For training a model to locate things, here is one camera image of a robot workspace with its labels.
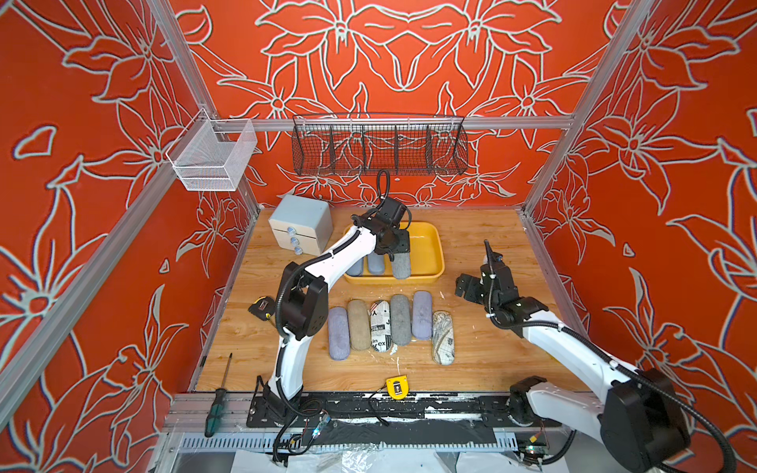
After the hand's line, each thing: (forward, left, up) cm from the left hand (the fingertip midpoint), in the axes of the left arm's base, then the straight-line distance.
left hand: (403, 242), depth 92 cm
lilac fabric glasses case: (-19, -7, -11) cm, 23 cm away
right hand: (-11, -20, -3) cm, 23 cm away
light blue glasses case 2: (-2, +9, -10) cm, 13 cm away
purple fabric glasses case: (-27, +18, -11) cm, 34 cm away
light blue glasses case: (-4, +15, -11) cm, 19 cm away
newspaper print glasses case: (-24, +6, -11) cm, 27 cm away
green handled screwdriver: (-49, +46, -12) cm, 68 cm away
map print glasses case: (-26, -12, -11) cm, 31 cm away
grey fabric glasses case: (-8, 0, -1) cm, 8 cm away
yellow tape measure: (-39, 0, -13) cm, 41 cm away
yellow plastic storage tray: (+6, -10, -15) cm, 19 cm away
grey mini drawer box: (+4, +34, +1) cm, 34 cm away
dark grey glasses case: (-21, 0, -10) cm, 24 cm away
